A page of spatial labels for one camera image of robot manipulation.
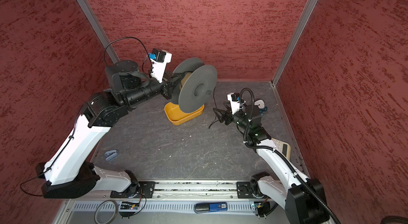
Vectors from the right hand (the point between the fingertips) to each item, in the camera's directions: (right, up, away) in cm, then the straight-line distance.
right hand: (217, 109), depth 76 cm
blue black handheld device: (-8, -41, -11) cm, 43 cm away
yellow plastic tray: (-25, -7, +23) cm, 35 cm away
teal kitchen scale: (+31, +1, +27) cm, 41 cm away
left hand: (-14, +13, -22) cm, 29 cm away
